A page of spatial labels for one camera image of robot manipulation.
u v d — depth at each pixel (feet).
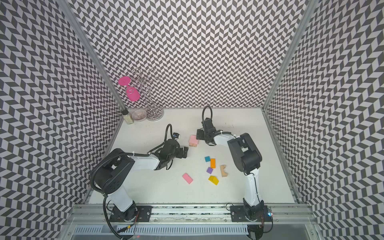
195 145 3.18
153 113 3.78
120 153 1.65
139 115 3.67
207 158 2.99
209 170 2.86
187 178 2.80
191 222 2.35
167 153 2.36
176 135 2.77
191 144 3.22
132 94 3.69
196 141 3.22
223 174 2.80
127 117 3.44
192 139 3.26
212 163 2.97
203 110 2.65
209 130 2.63
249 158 1.76
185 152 2.80
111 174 1.53
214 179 2.69
